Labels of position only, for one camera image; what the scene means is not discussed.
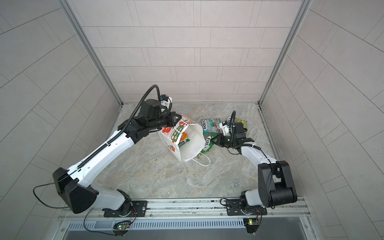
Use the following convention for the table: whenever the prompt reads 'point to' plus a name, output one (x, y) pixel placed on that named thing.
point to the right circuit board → (252, 224)
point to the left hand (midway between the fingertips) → (185, 115)
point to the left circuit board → (122, 226)
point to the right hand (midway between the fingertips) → (211, 140)
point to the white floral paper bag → (190, 150)
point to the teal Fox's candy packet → (210, 126)
